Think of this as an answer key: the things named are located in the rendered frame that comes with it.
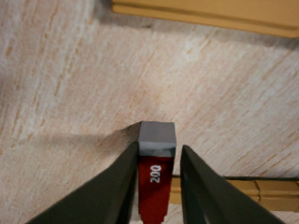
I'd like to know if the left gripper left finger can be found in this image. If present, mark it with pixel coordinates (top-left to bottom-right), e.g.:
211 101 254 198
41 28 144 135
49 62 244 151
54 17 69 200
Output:
26 142 138 224

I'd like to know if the hammer with dark red head and wooden handle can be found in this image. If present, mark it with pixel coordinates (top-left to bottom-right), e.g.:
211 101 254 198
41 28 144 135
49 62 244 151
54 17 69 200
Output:
136 121 299 224

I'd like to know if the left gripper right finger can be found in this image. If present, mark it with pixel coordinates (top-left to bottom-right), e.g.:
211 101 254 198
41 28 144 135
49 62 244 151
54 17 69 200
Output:
179 145 285 224

